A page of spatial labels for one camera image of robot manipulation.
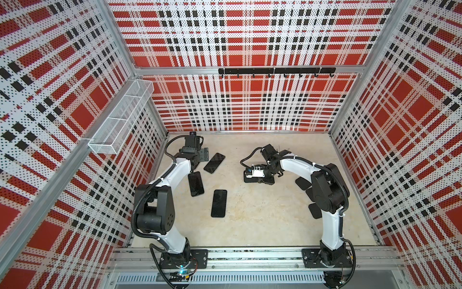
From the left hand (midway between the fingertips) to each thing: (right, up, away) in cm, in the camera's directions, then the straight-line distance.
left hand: (195, 155), depth 93 cm
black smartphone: (+8, -5, +15) cm, 17 cm away
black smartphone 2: (+13, -25, -2) cm, 28 cm away
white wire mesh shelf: (-43, +10, -1) cm, 44 cm away
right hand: (+35, -13, +2) cm, 38 cm away
